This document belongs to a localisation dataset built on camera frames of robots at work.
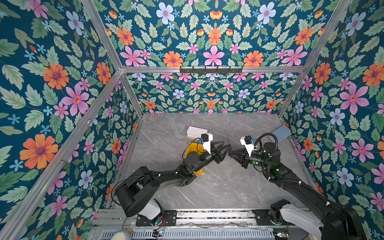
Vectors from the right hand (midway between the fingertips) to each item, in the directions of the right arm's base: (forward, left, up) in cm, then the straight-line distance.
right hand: (230, 152), depth 74 cm
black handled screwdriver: (+24, -4, -21) cm, 33 cm away
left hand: (+1, +1, +8) cm, 8 cm away
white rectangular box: (+27, +19, -18) cm, 37 cm away
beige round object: (-32, +51, -17) cm, 63 cm away
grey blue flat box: (+27, -42, -20) cm, 54 cm away
